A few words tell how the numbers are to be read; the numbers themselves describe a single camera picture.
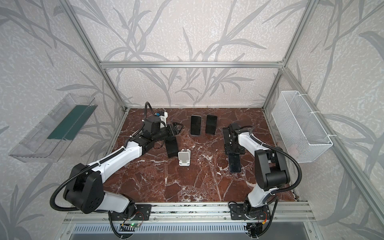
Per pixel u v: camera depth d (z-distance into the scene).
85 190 0.42
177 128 0.75
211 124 1.02
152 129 0.64
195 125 0.99
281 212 0.75
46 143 0.64
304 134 0.61
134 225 0.70
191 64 0.96
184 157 0.88
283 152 0.46
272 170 0.46
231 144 0.81
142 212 0.72
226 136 1.02
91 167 0.44
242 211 0.74
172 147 0.88
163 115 0.77
